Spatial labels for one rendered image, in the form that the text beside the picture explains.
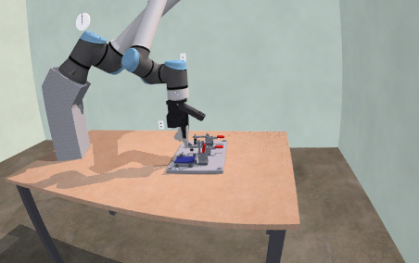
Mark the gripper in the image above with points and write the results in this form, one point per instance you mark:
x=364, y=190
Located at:
x=178, y=118

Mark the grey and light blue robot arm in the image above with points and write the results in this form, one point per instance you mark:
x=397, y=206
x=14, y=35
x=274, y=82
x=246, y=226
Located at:
x=113, y=57

